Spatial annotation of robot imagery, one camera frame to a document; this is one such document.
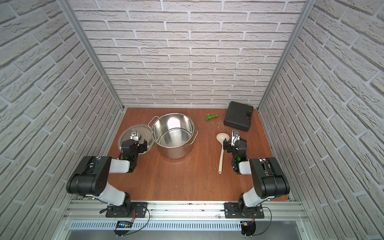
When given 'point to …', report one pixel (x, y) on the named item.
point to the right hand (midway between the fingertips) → (235, 138)
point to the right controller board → (248, 228)
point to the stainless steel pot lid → (144, 132)
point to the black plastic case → (238, 116)
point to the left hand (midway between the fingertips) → (132, 138)
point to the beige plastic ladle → (220, 137)
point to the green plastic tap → (208, 116)
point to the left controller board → (123, 224)
